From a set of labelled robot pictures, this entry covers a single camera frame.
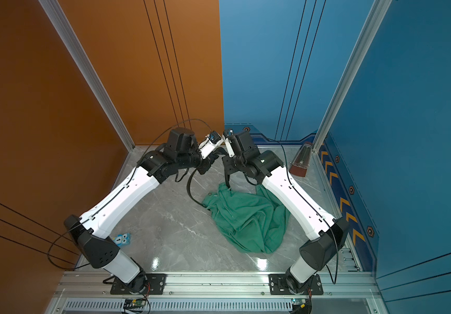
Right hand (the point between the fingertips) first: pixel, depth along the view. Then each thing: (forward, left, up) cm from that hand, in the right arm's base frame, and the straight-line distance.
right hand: (229, 158), depth 75 cm
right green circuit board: (-43, -26, -33) cm, 60 cm away
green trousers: (-17, -11, -20) cm, 28 cm away
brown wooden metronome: (+15, -36, -19) cm, 44 cm away
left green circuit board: (-44, +35, -32) cm, 65 cm away
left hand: (0, +5, +4) cm, 6 cm away
